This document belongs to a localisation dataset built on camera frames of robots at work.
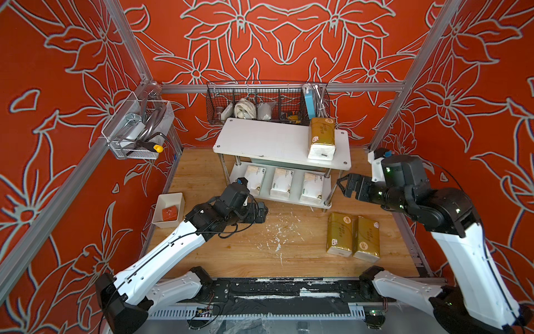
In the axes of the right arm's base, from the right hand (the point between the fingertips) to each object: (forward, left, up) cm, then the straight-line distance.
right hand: (345, 183), depth 60 cm
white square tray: (+10, +69, -29) cm, 76 cm away
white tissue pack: (+22, +29, -25) cm, 44 cm away
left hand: (0, +27, -15) cm, 31 cm away
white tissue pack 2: (+18, +17, -24) cm, 35 cm away
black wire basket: (+50, +25, -3) cm, 56 cm away
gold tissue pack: (-2, -6, -29) cm, 30 cm away
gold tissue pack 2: (-5, -15, -30) cm, 34 cm away
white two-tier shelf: (+13, +21, -2) cm, 25 cm away
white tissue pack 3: (+15, +4, -24) cm, 29 cm away
